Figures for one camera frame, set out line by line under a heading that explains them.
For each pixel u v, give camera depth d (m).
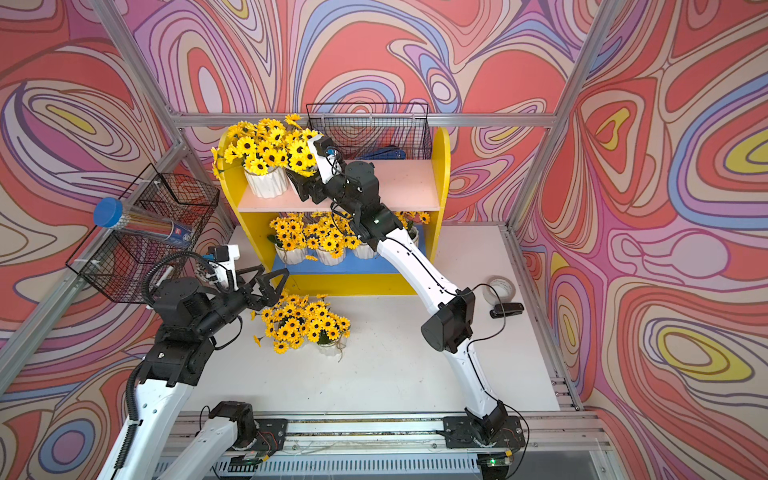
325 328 0.75
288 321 0.77
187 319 0.49
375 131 0.96
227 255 0.57
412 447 0.73
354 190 0.55
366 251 0.88
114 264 0.68
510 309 0.94
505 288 0.99
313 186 0.61
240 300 0.58
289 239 0.80
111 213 0.62
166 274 0.74
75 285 0.60
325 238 0.79
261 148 0.62
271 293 0.58
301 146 0.59
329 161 0.58
